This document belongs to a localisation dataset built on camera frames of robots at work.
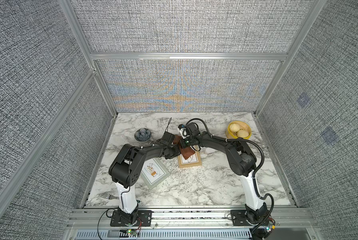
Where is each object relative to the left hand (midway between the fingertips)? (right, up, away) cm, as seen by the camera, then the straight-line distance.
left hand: (182, 152), depth 96 cm
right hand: (-2, +9, +4) cm, 10 cm away
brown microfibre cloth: (+2, +1, -2) cm, 3 cm away
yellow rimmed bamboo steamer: (+43, +18, +10) cm, 48 cm away
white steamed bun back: (+36, +16, +6) cm, 39 cm away
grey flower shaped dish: (-28, +11, +8) cm, 31 cm away
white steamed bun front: (+41, +12, +5) cm, 43 cm away
